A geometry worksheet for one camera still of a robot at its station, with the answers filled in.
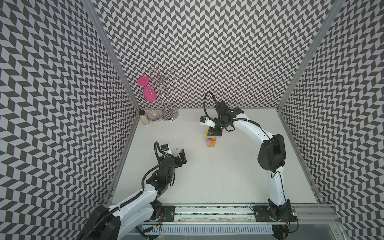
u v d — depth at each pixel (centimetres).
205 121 79
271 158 53
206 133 87
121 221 43
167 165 62
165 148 71
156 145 62
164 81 105
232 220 72
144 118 105
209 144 96
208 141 95
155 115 112
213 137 94
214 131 81
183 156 77
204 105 83
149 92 108
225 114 68
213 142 95
